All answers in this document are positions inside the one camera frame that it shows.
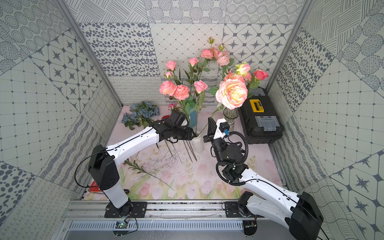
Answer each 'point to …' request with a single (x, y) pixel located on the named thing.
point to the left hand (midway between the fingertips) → (198, 137)
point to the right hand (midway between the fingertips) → (208, 119)
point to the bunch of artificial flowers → (140, 114)
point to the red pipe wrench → (94, 189)
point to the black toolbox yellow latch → (261, 123)
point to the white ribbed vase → (198, 142)
